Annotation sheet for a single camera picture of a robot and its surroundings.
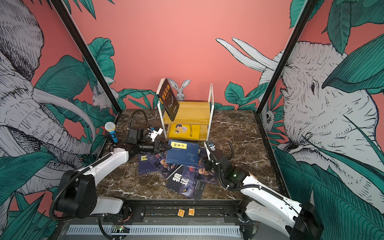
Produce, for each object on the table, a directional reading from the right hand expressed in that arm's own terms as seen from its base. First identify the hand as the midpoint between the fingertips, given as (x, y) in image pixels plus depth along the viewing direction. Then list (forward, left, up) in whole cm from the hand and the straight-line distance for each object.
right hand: (203, 152), depth 77 cm
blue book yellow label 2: (0, +35, -16) cm, 39 cm away
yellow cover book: (+23, +12, -13) cm, 29 cm away
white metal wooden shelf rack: (+21, +6, +1) cm, 22 cm away
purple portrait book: (-5, +3, -15) cm, 16 cm away
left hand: (+3, +18, +1) cm, 18 cm away
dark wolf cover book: (-10, +14, -16) cm, 24 cm away
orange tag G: (-26, +11, -16) cm, 32 cm away
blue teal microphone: (+12, +51, +6) cm, 53 cm away
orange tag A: (-25, +6, -17) cm, 31 cm away
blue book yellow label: (+2, +13, -3) cm, 13 cm away
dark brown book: (+25, +20, +15) cm, 36 cm away
